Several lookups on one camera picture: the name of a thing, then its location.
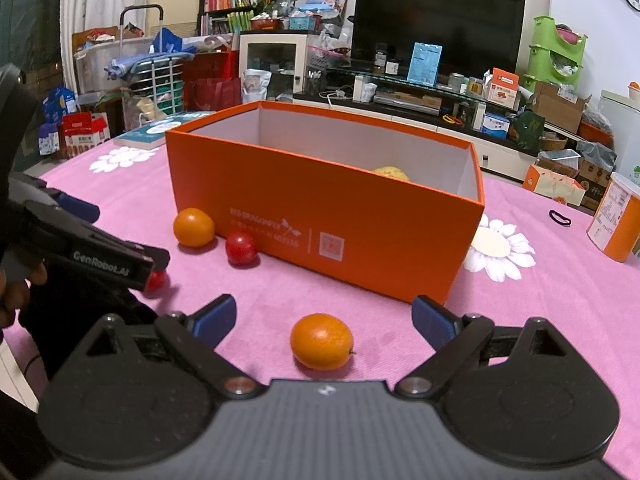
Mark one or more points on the white glass door cabinet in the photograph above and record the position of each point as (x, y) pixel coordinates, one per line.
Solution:
(273, 65)

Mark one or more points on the teal paperback book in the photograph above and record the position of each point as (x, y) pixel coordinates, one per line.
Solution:
(152, 134)

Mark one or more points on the person left hand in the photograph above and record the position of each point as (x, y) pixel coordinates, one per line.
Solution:
(15, 295)

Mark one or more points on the orange white small box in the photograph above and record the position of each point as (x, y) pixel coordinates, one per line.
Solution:
(501, 88)

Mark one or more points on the red cherry tomato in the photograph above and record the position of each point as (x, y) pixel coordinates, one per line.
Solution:
(156, 281)
(241, 248)

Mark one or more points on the orange white carton box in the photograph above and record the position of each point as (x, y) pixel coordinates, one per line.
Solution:
(558, 187)

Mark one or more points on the metal shopping trolley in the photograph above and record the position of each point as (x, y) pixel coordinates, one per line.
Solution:
(152, 82)

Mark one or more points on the white small fridge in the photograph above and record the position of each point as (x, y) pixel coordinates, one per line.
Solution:
(624, 116)

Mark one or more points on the yellow pear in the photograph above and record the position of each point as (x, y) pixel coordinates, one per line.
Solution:
(392, 172)

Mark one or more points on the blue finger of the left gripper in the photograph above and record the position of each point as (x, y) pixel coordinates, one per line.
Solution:
(80, 208)

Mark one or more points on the blue paper bag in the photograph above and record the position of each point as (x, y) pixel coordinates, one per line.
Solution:
(424, 64)

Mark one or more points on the orange cardboard box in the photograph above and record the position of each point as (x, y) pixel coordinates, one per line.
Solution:
(300, 180)

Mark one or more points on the pink tablecloth with daisies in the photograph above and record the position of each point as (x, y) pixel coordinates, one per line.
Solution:
(558, 274)

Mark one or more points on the red white carton box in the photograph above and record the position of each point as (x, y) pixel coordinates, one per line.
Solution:
(83, 131)

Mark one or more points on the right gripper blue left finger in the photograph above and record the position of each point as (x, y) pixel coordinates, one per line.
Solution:
(213, 322)

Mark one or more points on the green stacking bins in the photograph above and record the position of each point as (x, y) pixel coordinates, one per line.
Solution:
(555, 54)

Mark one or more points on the black flat television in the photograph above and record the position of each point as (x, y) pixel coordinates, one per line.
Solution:
(475, 35)

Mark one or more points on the orange kumquat fruit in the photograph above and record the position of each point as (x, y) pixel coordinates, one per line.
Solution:
(193, 228)
(322, 342)

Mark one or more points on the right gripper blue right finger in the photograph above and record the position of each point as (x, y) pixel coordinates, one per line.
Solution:
(434, 323)

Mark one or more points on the red gift bag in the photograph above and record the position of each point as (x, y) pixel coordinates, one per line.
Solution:
(211, 81)

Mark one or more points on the orange white canister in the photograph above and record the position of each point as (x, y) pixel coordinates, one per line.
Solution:
(614, 229)

